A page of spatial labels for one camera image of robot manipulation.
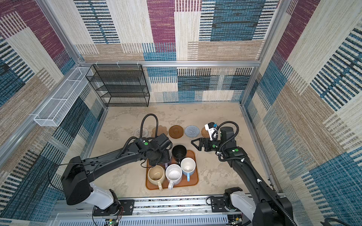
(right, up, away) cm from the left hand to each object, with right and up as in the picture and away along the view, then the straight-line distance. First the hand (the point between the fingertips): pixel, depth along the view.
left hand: (168, 159), depth 79 cm
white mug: (+3, -10, +4) cm, 12 cm away
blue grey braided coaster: (+15, +13, +23) cm, 30 cm away
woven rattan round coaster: (+24, +12, +23) cm, 35 cm away
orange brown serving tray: (+14, -11, 0) cm, 18 cm away
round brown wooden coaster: (+3, +13, +23) cm, 27 cm away
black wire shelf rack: (-41, +48, +32) cm, 71 cm away
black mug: (+6, +2, +8) cm, 10 cm away
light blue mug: (+11, -6, +7) cm, 15 cm away
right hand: (+16, +9, -1) cm, 18 cm away
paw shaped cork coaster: (-8, +14, +26) cm, 31 cm away
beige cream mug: (-8, -12, +6) cm, 15 cm away
